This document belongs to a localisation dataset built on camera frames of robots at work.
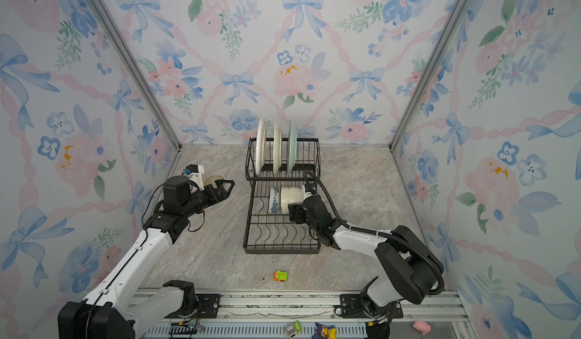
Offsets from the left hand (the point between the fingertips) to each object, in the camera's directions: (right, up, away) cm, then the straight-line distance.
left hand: (226, 184), depth 79 cm
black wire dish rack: (+16, -20, +10) cm, 28 cm away
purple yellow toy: (+33, -44, -11) cm, 56 cm away
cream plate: (+18, +12, -6) cm, 22 cm away
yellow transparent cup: (-2, +1, -8) cm, 8 cm away
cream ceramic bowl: (+23, -5, +10) cm, 25 cm away
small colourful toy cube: (+19, -32, -1) cm, 37 cm away
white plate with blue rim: (+13, +13, -7) cm, 20 cm away
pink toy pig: (+63, -43, -10) cm, 77 cm away
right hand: (+25, -8, +11) cm, 28 cm away
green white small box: (+23, -43, -11) cm, 50 cm away
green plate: (+23, +12, -7) cm, 27 cm away
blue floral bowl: (+16, -7, +9) cm, 20 cm away
